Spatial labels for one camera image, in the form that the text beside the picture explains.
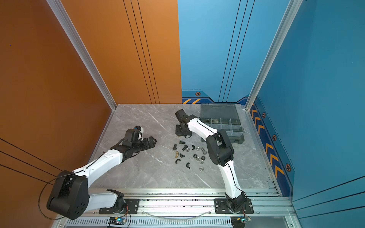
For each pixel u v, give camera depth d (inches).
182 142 38.1
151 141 31.7
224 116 43.1
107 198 24.1
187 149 37.0
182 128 29.1
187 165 34.3
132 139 26.9
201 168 34.0
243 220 27.4
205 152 36.0
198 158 35.2
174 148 37.0
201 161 35.0
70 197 16.1
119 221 27.8
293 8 27.5
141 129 32.3
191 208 29.7
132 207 29.1
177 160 35.1
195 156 36.0
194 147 37.9
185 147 37.0
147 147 30.7
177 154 36.0
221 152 22.9
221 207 28.5
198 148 37.5
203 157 35.9
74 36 31.2
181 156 36.0
